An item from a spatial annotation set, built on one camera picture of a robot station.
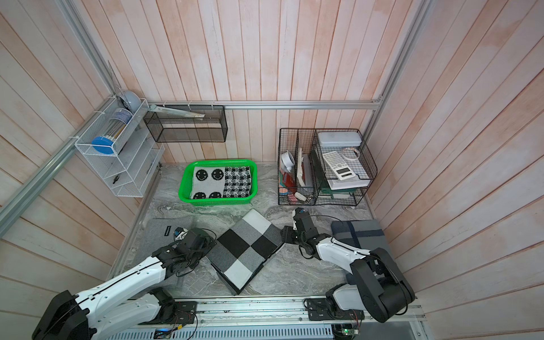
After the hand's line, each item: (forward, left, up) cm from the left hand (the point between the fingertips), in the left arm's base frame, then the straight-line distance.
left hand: (208, 247), depth 85 cm
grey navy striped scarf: (+7, -67, -2) cm, 68 cm away
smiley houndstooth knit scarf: (+35, +4, 0) cm, 35 cm away
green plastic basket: (+34, +17, +3) cm, 38 cm away
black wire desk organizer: (+31, -49, +16) cm, 60 cm away
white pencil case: (+49, -60, +17) cm, 79 cm away
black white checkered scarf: (-1, -14, -2) cm, 14 cm away
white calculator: (+30, -55, +18) cm, 65 cm away
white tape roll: (+46, -35, +5) cm, 58 cm away
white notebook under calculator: (+23, -62, +15) cm, 67 cm away
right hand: (+9, -32, -1) cm, 33 cm away
